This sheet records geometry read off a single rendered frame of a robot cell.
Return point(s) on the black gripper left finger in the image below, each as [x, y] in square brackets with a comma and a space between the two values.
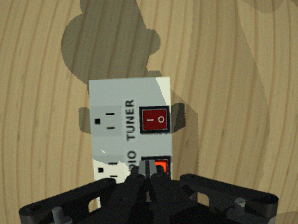
[72, 206]

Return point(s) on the white power strip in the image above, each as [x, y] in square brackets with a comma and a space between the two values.
[130, 121]

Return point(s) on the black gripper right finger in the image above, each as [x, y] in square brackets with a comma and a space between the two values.
[240, 204]

